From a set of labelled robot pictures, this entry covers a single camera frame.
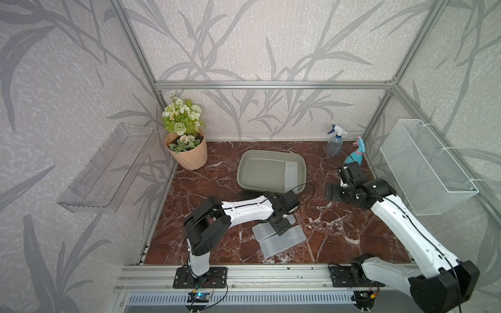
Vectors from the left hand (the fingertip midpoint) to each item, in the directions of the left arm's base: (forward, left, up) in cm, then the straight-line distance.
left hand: (278, 221), depth 86 cm
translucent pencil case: (+26, -8, -1) cm, 27 cm away
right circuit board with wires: (-28, -32, -4) cm, 42 cm away
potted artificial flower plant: (+32, +44, +16) cm, 57 cm away
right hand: (+6, -22, +16) cm, 28 cm away
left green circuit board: (-27, +30, -3) cm, 41 cm away
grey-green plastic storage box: (+27, +2, +1) cm, 27 cm away
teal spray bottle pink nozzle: (+30, -42, +11) cm, 53 cm away
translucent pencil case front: (-10, +2, -1) cm, 10 cm away
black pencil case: (+15, +14, -3) cm, 21 cm away
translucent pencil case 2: (-4, +6, -1) cm, 7 cm away
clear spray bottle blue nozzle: (+46, -36, +3) cm, 58 cm away
